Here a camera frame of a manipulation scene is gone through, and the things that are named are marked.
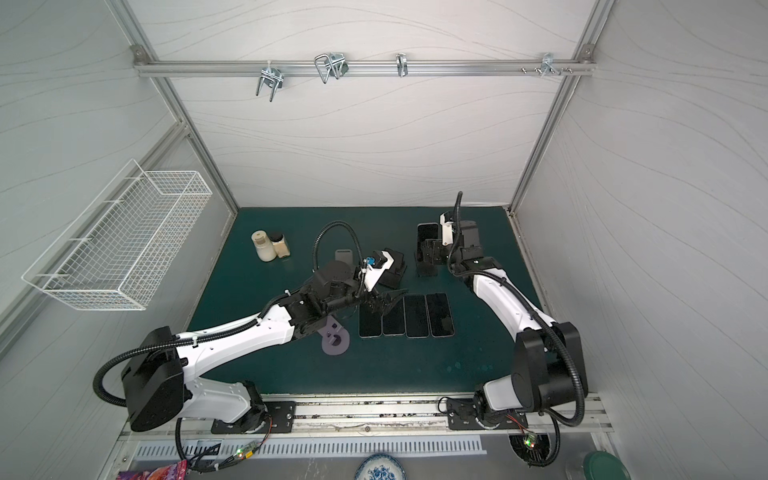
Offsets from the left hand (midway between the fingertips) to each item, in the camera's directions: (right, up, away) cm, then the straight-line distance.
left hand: (401, 273), depth 73 cm
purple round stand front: (-18, -19, +9) cm, 28 cm away
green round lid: (+41, -37, -14) cm, 57 cm away
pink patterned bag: (-51, -43, -8) cm, 67 cm away
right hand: (+12, +9, +15) cm, 21 cm away
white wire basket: (-66, +6, -5) cm, 67 cm away
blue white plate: (-5, -43, -7) cm, 44 cm away
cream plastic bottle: (-46, +5, +28) cm, 54 cm away
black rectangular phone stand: (+9, -3, +32) cm, 33 cm away
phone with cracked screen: (+13, -15, +18) cm, 26 cm away
